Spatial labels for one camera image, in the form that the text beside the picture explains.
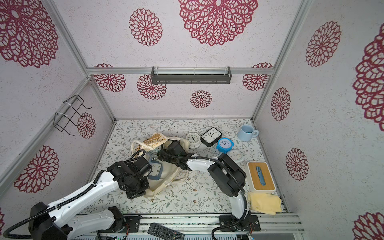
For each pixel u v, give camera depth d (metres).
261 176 0.86
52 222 0.39
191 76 0.97
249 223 0.73
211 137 1.06
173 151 0.72
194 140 1.03
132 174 0.55
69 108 0.78
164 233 0.70
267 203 0.80
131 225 0.73
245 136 1.07
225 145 1.03
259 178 0.86
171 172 0.89
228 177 0.50
